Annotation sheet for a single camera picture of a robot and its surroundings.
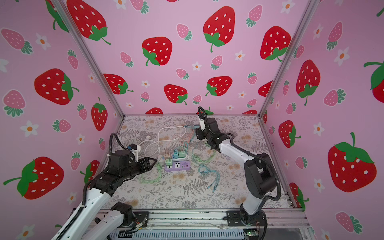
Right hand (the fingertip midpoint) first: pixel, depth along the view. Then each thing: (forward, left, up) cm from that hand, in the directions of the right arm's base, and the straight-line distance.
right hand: (199, 126), depth 90 cm
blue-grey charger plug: (-15, +13, -11) cm, 23 cm away
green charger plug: (-14, +10, -12) cm, 21 cm away
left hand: (-26, +21, -1) cm, 34 cm away
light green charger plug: (-20, +17, -12) cm, 29 cm away
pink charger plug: (-17, +18, -11) cm, 27 cm away
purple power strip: (-20, +11, -16) cm, 28 cm away
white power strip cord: (-1, +30, -16) cm, 34 cm away
